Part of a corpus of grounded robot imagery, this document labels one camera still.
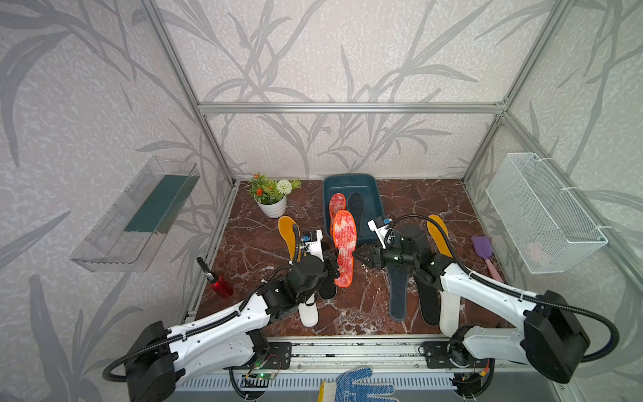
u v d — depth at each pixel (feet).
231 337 1.56
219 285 2.59
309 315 2.65
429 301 2.70
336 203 3.56
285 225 3.46
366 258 2.32
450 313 2.64
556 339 1.33
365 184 3.86
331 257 2.16
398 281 2.88
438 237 3.30
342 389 2.23
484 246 3.19
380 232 2.32
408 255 2.07
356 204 3.60
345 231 2.48
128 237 2.07
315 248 2.18
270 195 3.16
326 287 2.57
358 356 2.49
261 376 2.31
